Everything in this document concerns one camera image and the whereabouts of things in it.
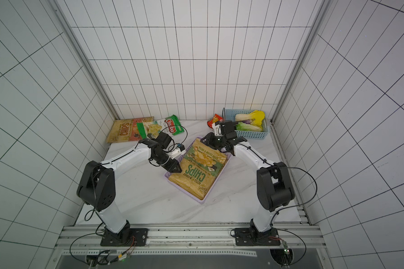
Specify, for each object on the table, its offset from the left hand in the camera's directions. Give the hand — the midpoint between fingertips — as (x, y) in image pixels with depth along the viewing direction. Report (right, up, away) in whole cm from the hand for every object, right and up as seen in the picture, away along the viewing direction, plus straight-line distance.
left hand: (174, 172), depth 85 cm
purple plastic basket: (+8, -10, -6) cm, 14 cm away
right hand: (+11, +16, +2) cm, 19 cm away
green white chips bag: (-8, +26, +30) cm, 40 cm away
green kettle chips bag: (+13, +2, +2) cm, 13 cm away
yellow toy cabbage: (+52, +32, +26) cm, 67 cm away
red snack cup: (+24, +31, +29) cm, 48 cm away
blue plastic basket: (+35, +34, +37) cm, 61 cm away
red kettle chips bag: (-39, +23, +29) cm, 54 cm away
